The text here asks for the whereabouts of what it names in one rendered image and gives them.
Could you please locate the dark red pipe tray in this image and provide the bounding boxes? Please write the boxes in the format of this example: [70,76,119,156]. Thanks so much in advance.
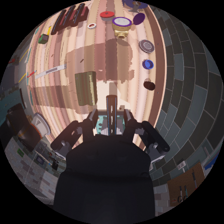
[52,6,90,33]

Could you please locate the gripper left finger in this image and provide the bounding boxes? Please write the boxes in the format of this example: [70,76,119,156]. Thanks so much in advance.
[50,108,99,159]

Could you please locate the grey round disc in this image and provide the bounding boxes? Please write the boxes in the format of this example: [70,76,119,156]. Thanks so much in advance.
[138,39,155,53]

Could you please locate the blue round cap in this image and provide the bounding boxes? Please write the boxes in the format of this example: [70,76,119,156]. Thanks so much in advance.
[142,59,155,70]

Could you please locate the black blue-striped long pipe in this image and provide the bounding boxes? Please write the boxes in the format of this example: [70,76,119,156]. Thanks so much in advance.
[70,3,86,24]
[60,5,77,30]
[50,9,68,36]

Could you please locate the black blue-striped pipe stub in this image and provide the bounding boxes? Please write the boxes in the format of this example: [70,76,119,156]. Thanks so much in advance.
[105,94,118,137]

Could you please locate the teal cabinet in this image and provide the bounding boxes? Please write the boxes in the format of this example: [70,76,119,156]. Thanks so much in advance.
[0,87,24,116]

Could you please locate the blue round stool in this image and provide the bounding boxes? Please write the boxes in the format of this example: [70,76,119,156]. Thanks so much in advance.
[122,0,149,13]

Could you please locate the green tape measure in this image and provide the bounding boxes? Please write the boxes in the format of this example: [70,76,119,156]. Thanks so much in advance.
[38,33,49,45]

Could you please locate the brass meter with purple ring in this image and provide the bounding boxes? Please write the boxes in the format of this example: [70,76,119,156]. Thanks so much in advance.
[111,17,133,39]

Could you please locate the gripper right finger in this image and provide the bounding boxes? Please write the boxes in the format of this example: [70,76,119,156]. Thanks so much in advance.
[122,108,171,162]

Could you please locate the purple round lid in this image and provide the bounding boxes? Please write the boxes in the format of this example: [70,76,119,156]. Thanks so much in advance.
[133,13,146,26]

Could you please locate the olive green folded cloth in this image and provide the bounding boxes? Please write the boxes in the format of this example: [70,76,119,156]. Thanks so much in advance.
[74,70,98,106]

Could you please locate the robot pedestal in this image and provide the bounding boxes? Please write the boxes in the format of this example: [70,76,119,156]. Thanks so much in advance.
[31,112,52,137]

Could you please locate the brown pegboard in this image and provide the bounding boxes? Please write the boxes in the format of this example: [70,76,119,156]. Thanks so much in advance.
[166,161,205,207]

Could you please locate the grey-handled hanging tool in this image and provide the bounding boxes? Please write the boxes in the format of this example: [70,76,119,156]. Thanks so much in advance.
[191,172,198,188]

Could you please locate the dark brown cylinder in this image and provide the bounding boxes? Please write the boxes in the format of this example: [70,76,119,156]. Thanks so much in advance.
[143,78,156,91]

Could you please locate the red round tin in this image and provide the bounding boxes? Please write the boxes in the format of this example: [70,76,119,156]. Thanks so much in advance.
[99,11,115,22]

